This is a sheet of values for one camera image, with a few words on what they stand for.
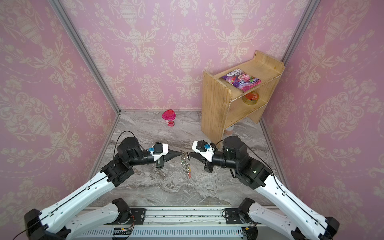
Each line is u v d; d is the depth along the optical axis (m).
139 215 0.75
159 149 0.50
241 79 0.71
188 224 0.73
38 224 0.39
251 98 0.94
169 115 1.06
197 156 0.51
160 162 0.55
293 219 0.41
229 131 1.02
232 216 0.73
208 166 0.52
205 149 0.49
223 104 0.71
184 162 0.61
